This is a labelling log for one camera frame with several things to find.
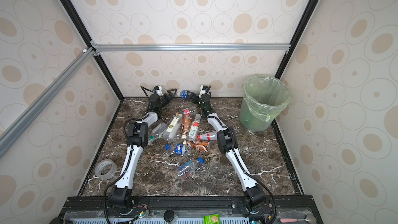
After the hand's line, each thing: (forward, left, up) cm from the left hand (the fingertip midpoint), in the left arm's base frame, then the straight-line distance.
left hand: (178, 87), depth 111 cm
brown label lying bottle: (-42, -16, -6) cm, 46 cm away
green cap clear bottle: (-31, +11, -9) cm, 34 cm away
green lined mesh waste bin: (-11, -59, -1) cm, 60 cm away
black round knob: (-77, -4, +1) cm, 77 cm away
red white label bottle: (-30, -12, -6) cm, 33 cm away
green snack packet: (-78, -22, -7) cm, 81 cm away
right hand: (-2, -9, -3) cm, 9 cm away
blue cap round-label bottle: (-45, -4, -5) cm, 46 cm away
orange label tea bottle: (-26, -7, -6) cm, 28 cm away
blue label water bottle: (0, -4, -7) cm, 8 cm away
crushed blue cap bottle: (-56, -9, -7) cm, 57 cm away
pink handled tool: (-77, -68, -10) cm, 103 cm away
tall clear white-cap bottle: (-35, 0, -1) cm, 35 cm away
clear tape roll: (-54, +38, -7) cm, 67 cm away
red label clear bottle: (-17, -7, -7) cm, 20 cm away
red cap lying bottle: (-36, -20, -7) cm, 42 cm away
